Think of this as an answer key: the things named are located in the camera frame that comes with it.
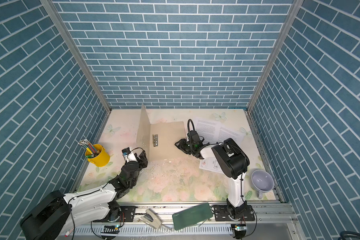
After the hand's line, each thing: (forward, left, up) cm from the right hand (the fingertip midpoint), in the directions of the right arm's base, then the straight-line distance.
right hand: (175, 144), depth 97 cm
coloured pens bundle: (-12, +47, +15) cm, 51 cm away
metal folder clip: (+4, +14, -2) cm, 15 cm away
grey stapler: (-42, +6, -1) cm, 42 cm away
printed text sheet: (+13, -45, -5) cm, 47 cm away
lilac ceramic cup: (-19, -52, -4) cm, 56 cm away
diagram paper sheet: (-11, -23, -3) cm, 26 cm away
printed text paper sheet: (+16, -21, -3) cm, 27 cm away
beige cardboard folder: (+11, +7, -5) cm, 14 cm away
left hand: (-11, +17, +7) cm, 21 cm away
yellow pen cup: (-16, +40, +5) cm, 44 cm away
